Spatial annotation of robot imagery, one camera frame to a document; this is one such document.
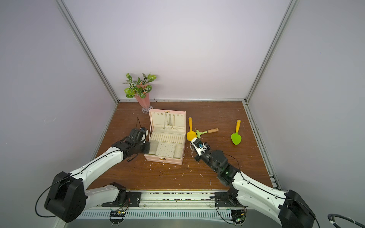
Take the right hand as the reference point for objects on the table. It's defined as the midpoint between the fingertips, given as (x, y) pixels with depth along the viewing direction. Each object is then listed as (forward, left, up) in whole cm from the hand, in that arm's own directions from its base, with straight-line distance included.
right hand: (194, 138), depth 74 cm
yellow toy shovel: (+15, +2, -20) cm, 25 cm away
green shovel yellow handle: (+13, -30, -21) cm, 39 cm away
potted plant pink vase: (+29, +35, +9) cm, 46 cm away
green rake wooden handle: (+18, -13, -20) cm, 29 cm away
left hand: (+2, +27, -13) cm, 30 cm away
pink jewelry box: (+9, +18, -14) cm, 25 cm away
